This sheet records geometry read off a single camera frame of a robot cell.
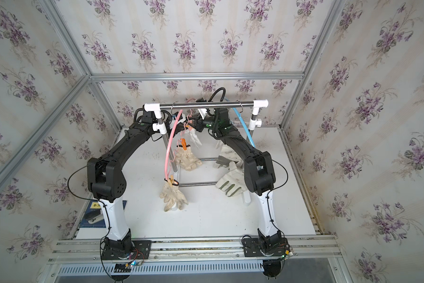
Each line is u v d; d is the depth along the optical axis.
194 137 0.88
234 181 0.84
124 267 0.71
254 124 0.67
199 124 0.77
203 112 0.78
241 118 0.66
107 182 0.52
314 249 0.74
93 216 0.77
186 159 0.85
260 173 0.56
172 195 0.78
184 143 0.79
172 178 0.71
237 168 0.82
